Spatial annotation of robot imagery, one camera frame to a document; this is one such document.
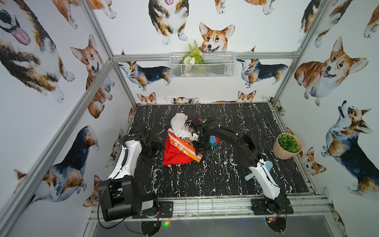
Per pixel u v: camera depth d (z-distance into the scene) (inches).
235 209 29.4
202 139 31.5
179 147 36.4
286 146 33.0
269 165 34.6
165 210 28.9
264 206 28.6
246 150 22.1
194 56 32.3
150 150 27.4
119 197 16.5
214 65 36.3
